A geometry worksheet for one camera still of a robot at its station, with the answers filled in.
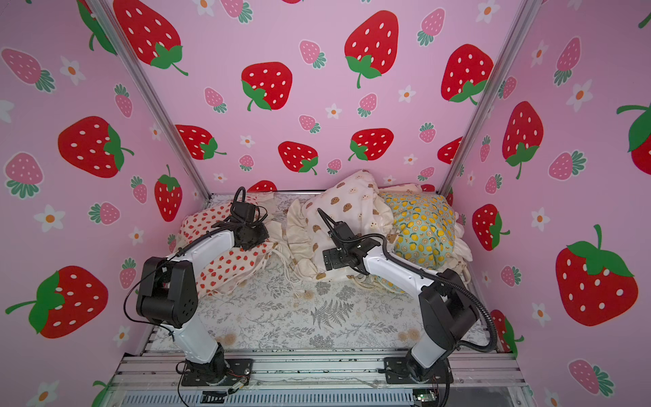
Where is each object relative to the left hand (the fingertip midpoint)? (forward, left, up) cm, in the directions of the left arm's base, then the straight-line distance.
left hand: (268, 234), depth 96 cm
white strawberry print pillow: (-13, +13, -3) cm, 18 cm away
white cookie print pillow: (+11, -33, +8) cm, 36 cm away
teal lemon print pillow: (-6, -55, +13) cm, 57 cm away
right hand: (-11, -26, +1) cm, 29 cm away
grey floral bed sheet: (-25, -6, -9) cm, 28 cm away
